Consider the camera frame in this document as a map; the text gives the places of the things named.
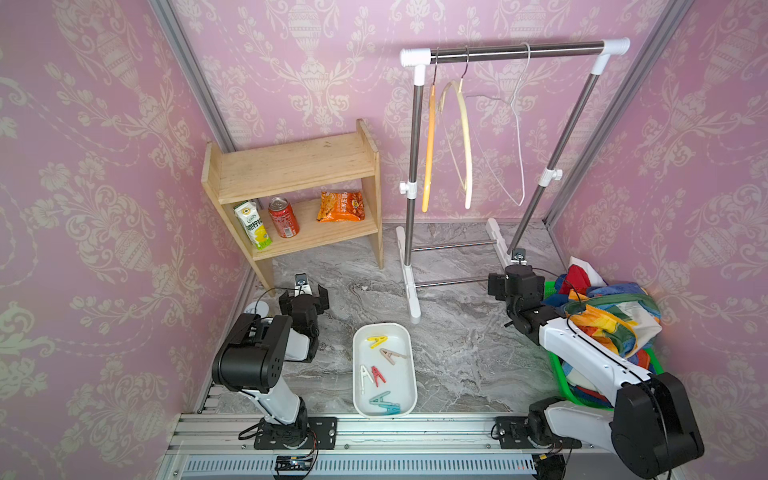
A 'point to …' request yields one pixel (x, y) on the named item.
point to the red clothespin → (376, 375)
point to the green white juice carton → (249, 216)
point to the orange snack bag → (341, 206)
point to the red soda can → (284, 217)
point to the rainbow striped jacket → (621, 323)
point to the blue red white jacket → (578, 279)
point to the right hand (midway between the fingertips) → (515, 274)
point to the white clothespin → (364, 372)
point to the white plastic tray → (384, 370)
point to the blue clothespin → (392, 408)
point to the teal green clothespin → (379, 399)
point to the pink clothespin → (389, 354)
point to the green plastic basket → (548, 291)
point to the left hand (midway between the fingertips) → (304, 289)
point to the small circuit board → (293, 463)
